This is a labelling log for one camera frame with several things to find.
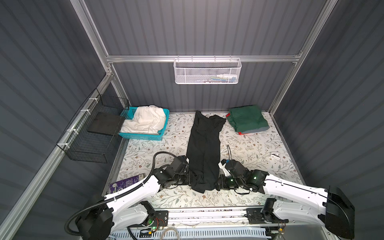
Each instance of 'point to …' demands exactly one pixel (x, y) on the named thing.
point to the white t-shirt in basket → (147, 119)
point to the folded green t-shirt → (247, 118)
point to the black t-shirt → (203, 155)
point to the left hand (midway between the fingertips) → (193, 179)
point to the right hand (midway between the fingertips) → (215, 186)
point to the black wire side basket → (93, 135)
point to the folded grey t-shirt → (256, 130)
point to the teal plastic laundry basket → (129, 113)
